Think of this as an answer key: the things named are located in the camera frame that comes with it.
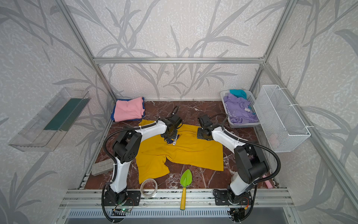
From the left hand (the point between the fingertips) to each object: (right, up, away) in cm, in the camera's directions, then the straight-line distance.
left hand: (172, 131), depth 99 cm
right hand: (+21, +2, -6) cm, 22 cm away
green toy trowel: (+10, -25, -21) cm, 34 cm away
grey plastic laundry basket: (+62, +26, +13) cm, 68 cm away
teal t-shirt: (+53, +29, +13) cm, 62 cm away
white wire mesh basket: (+54, +9, -36) cm, 65 cm away
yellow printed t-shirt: (+13, -12, -7) cm, 19 cm away
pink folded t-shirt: (-33, +16, +10) cm, 38 cm away
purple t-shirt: (+51, +15, +10) cm, 54 cm away
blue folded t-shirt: (-24, +12, +10) cm, 29 cm away
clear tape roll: (-14, -27, -22) cm, 38 cm away
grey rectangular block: (-40, -19, -17) cm, 48 cm away
